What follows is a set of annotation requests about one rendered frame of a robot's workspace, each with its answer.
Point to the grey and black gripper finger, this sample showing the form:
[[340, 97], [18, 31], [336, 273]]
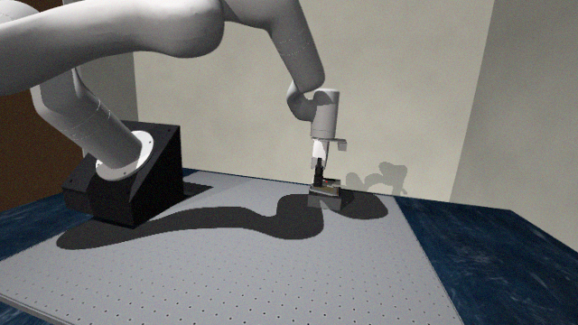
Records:
[[318, 178]]

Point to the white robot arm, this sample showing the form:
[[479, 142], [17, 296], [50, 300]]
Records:
[[39, 47]]

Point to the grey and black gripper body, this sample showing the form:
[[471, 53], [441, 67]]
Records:
[[320, 150]]

